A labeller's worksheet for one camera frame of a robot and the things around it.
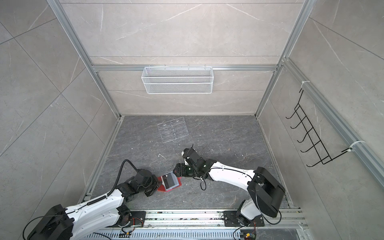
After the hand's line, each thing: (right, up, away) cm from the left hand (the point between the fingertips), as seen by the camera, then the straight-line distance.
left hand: (164, 178), depth 85 cm
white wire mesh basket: (+6, +62, +16) cm, 65 cm away
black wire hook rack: (+72, +21, -21) cm, 78 cm away
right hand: (+8, +6, -4) cm, 11 cm away
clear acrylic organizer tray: (+2, +28, +19) cm, 34 cm away
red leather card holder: (+3, -2, 0) cm, 3 cm away
